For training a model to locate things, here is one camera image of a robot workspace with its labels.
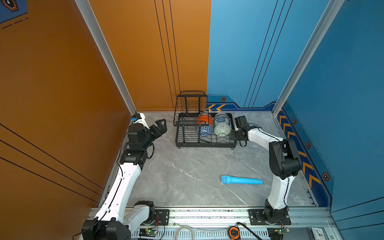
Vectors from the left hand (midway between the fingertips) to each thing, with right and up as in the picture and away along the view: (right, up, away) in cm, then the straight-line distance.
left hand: (160, 121), depth 75 cm
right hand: (+43, -9, +26) cm, 51 cm away
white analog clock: (+73, -51, -8) cm, 89 cm away
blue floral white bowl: (+37, +4, +33) cm, 50 cm away
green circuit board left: (-5, -53, -5) cm, 53 cm away
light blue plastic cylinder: (+35, -32, +7) cm, 48 cm away
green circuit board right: (+58, -51, -6) cm, 78 cm away
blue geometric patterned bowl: (+25, -6, +30) cm, 40 cm away
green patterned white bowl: (+36, -5, +30) cm, 48 cm away
